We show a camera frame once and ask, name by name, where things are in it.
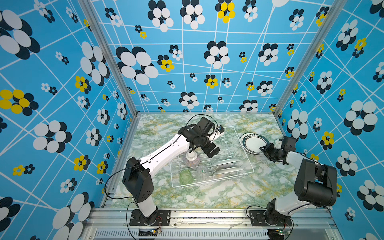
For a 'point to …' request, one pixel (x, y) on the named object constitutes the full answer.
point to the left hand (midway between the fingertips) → (214, 144)
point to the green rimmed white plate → (251, 143)
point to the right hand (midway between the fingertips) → (263, 149)
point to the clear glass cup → (202, 173)
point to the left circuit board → (150, 233)
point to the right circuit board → (276, 233)
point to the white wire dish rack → (195, 167)
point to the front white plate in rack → (230, 170)
